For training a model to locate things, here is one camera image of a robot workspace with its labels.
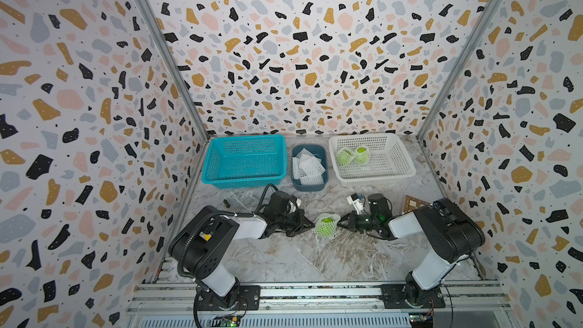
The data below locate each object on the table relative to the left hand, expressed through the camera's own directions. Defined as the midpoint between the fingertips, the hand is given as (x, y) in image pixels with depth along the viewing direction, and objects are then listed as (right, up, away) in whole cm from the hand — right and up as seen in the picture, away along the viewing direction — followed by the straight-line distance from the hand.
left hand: (318, 225), depth 85 cm
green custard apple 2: (+22, +26, +21) cm, 40 cm away
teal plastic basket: (-40, +23, +28) cm, 54 cm away
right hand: (+8, -1, +5) cm, 9 cm away
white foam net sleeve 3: (+2, -7, +3) cm, 7 cm away
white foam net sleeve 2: (+18, +27, +22) cm, 40 cm away
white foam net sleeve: (+17, +27, +21) cm, 39 cm away
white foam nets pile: (-4, +20, +19) cm, 28 cm away
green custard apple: (+12, +25, +19) cm, 34 cm away
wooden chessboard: (+40, +6, +10) cm, 41 cm away
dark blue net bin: (+2, +29, +25) cm, 38 cm away
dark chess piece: (-38, +6, +10) cm, 40 cm away
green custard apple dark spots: (+3, 0, -2) cm, 4 cm away
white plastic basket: (+37, +25, +28) cm, 52 cm away
